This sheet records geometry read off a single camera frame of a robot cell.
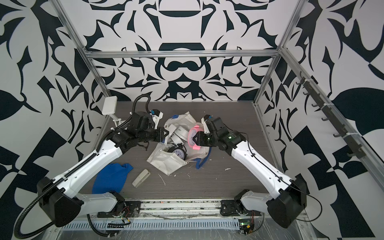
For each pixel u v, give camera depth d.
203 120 0.72
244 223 0.72
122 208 0.69
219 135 0.57
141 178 0.81
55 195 0.38
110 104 0.87
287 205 0.39
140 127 0.58
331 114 0.55
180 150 0.85
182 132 0.89
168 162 0.77
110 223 0.72
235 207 0.67
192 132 0.80
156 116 0.67
